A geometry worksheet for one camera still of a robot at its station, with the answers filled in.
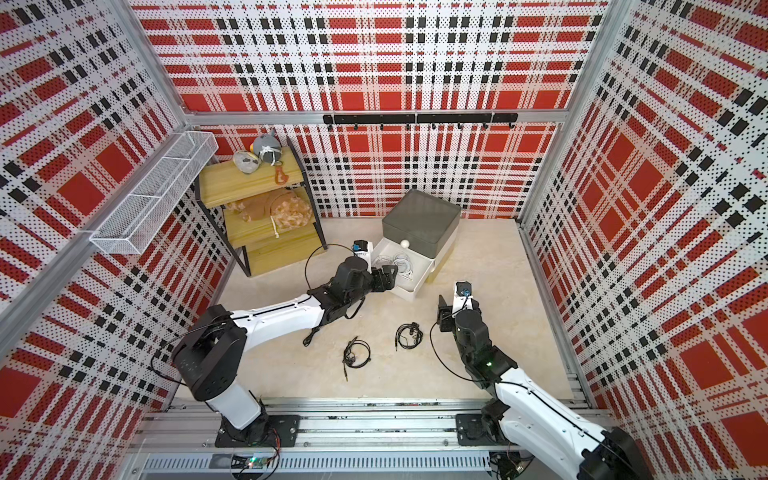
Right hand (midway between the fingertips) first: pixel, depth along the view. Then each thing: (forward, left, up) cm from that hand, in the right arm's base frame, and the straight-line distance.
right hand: (455, 295), depth 82 cm
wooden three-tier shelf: (+27, +67, +19) cm, 75 cm away
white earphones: (+14, +14, -6) cm, 21 cm away
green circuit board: (-37, +53, -13) cm, 66 cm away
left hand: (+9, +18, +1) cm, 20 cm away
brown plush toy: (+24, +49, +11) cm, 56 cm away
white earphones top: (+17, +20, -7) cm, 28 cm away
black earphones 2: (-11, +29, -14) cm, 34 cm away
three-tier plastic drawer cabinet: (+25, -2, -7) cm, 26 cm away
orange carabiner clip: (+29, +50, +19) cm, 62 cm away
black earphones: (-6, +13, -15) cm, 21 cm away
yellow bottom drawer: (+17, +2, -7) cm, 19 cm away
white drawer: (+13, +10, -7) cm, 18 cm away
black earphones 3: (-7, +43, -13) cm, 46 cm away
